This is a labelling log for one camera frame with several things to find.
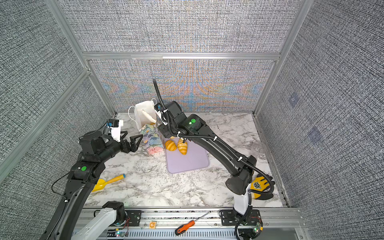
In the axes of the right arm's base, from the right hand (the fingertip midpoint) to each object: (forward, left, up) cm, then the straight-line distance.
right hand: (167, 122), depth 73 cm
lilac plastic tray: (-3, -14, -30) cm, 33 cm away
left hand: (-6, +14, 0) cm, 16 cm away
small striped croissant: (+4, +2, -26) cm, 27 cm away
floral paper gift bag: (+3, +11, -10) cm, 15 cm away
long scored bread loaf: (+3, -6, -26) cm, 27 cm away
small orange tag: (-38, +7, -30) cm, 49 cm away
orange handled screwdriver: (-40, -8, -29) cm, 50 cm away
